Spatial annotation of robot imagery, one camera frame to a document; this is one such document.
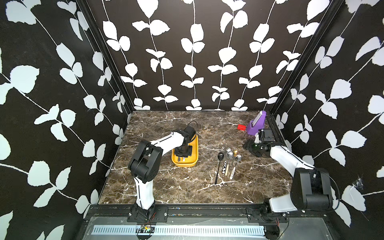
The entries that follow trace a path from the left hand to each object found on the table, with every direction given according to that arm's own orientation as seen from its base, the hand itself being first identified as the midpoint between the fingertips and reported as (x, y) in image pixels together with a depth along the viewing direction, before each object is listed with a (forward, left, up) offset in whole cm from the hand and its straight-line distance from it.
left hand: (186, 153), depth 94 cm
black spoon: (-2, -22, -2) cm, 22 cm away
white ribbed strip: (-40, +3, -3) cm, 40 cm away
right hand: (+2, -37, +6) cm, 37 cm away
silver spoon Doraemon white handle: (-1, -28, -2) cm, 28 cm away
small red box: (+21, -42, -3) cm, 47 cm away
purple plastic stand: (+21, -52, +2) cm, 56 cm away
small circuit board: (-39, +20, -3) cm, 44 cm away
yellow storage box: (-6, -2, 0) cm, 6 cm away
